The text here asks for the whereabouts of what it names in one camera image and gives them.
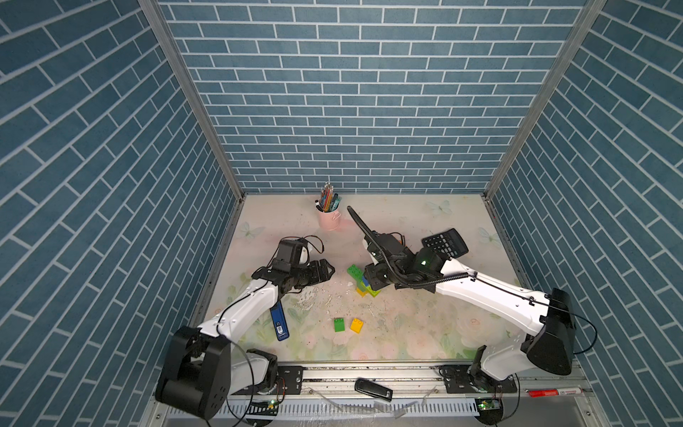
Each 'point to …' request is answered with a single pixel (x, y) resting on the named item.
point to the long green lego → (355, 272)
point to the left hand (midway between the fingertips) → (332, 274)
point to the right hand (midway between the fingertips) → (368, 276)
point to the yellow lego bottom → (357, 326)
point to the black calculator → (449, 242)
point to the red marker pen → (550, 392)
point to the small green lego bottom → (339, 325)
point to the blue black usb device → (279, 321)
